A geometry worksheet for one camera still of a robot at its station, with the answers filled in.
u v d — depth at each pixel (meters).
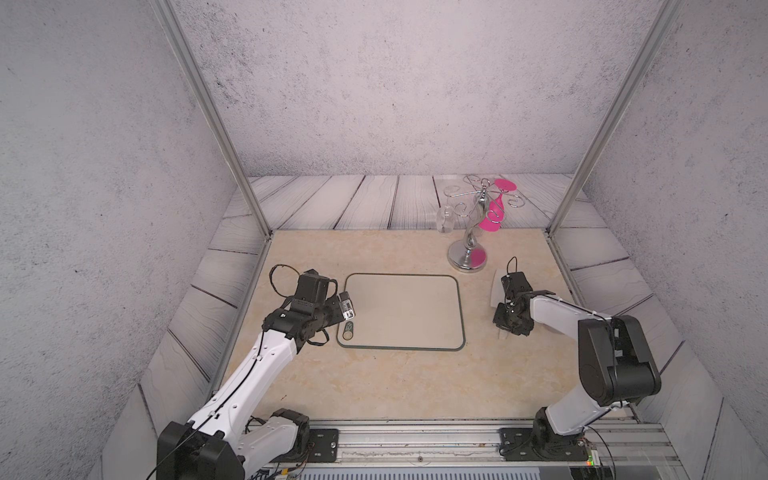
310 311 0.60
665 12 0.71
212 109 0.87
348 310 0.74
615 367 0.46
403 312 0.99
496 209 1.01
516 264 1.11
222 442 0.39
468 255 1.11
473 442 0.74
